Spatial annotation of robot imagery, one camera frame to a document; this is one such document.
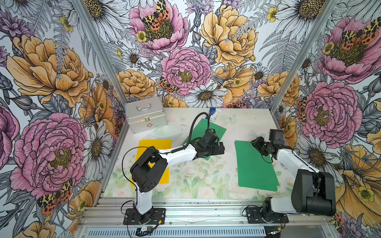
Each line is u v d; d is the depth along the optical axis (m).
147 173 0.48
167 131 1.09
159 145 1.03
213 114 1.15
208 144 0.70
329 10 0.73
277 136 0.70
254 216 0.73
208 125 0.82
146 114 0.99
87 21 0.75
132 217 0.73
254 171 0.89
